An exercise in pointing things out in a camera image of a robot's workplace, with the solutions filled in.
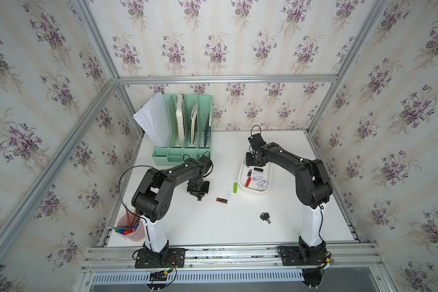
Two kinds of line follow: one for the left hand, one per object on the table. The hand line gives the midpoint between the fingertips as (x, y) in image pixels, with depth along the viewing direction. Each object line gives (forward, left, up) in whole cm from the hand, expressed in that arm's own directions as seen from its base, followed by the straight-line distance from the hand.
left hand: (203, 197), depth 92 cm
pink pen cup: (-16, +30, +6) cm, 34 cm away
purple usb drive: (+13, -25, +3) cm, 28 cm away
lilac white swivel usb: (+10, -28, +3) cm, 30 cm away
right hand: (+19, -26, +6) cm, 33 cm away
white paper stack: (+35, +27, +23) cm, 50 cm away
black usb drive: (+16, -30, +2) cm, 34 cm away
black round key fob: (-11, -29, +4) cm, 31 cm away
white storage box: (+4, -25, +3) cm, 26 cm away
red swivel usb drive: (-2, -9, +1) cm, 10 cm away
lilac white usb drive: (+7, -31, +2) cm, 32 cm away
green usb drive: (+5, -17, +2) cm, 17 cm away
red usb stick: (+8, -24, +2) cm, 25 cm away
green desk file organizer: (+37, +8, +22) cm, 43 cm away
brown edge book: (+35, +6, +21) cm, 42 cm away
